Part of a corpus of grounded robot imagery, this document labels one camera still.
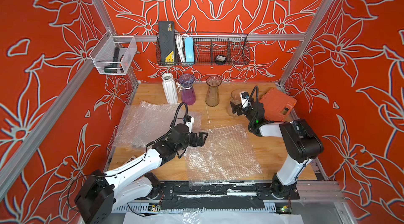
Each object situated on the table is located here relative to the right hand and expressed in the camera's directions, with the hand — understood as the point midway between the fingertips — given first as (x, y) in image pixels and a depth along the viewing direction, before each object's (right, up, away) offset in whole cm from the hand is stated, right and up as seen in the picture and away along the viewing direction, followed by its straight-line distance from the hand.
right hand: (234, 98), depth 93 cm
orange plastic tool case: (+29, -5, +6) cm, 30 cm away
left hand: (-20, -18, -13) cm, 30 cm away
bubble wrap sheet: (-6, -31, -8) cm, 32 cm away
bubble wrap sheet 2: (-57, -15, +2) cm, 59 cm away
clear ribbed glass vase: (-13, +1, +7) cm, 15 cm away
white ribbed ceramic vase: (-40, +6, +2) cm, 40 cm away
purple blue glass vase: (-29, +1, +8) cm, 30 cm away
